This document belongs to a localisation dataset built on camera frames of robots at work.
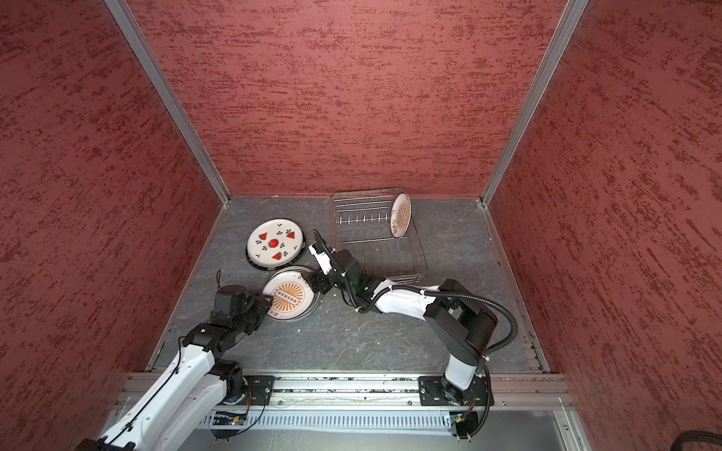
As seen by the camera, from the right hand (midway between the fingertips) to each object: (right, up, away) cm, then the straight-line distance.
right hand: (312, 272), depth 84 cm
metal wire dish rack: (+15, +15, +20) cm, 29 cm away
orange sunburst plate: (-8, -10, +5) cm, 13 cm away
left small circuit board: (-20, -37, -11) cm, 43 cm away
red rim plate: (+1, -9, +6) cm, 11 cm away
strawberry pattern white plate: (-18, +8, +20) cm, 28 cm away
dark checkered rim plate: (-9, +2, +15) cm, 18 cm away
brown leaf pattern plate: (+29, +18, +20) cm, 40 cm away
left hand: (-13, -11, +1) cm, 17 cm away
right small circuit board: (+42, -36, -13) cm, 57 cm away
